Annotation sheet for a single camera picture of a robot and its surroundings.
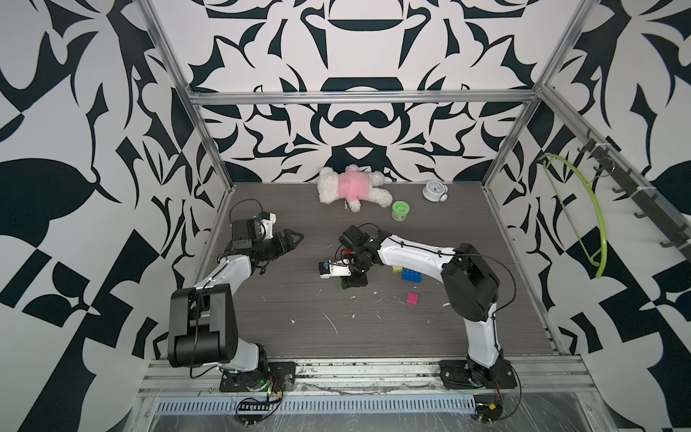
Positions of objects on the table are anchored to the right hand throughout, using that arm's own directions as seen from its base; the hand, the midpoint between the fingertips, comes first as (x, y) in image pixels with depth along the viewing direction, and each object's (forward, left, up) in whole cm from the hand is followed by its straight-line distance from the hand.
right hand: (343, 271), depth 90 cm
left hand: (+9, +16, +7) cm, 20 cm away
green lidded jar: (+26, -22, +1) cm, 34 cm away
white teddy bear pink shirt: (+34, -4, +4) cm, 35 cm away
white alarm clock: (+36, -38, -2) cm, 53 cm away
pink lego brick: (-8, -22, -3) cm, 24 cm away
